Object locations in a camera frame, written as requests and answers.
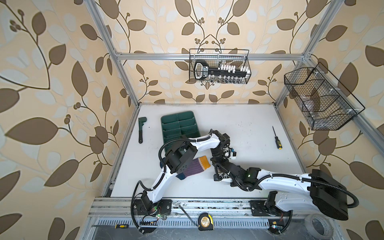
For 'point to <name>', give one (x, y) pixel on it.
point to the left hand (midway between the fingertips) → (225, 173)
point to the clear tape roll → (328, 229)
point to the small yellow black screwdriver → (121, 226)
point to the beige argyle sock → (217, 177)
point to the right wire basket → (324, 102)
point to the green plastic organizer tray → (179, 125)
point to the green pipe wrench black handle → (140, 122)
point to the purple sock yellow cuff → (196, 166)
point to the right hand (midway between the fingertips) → (230, 171)
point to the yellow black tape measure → (205, 222)
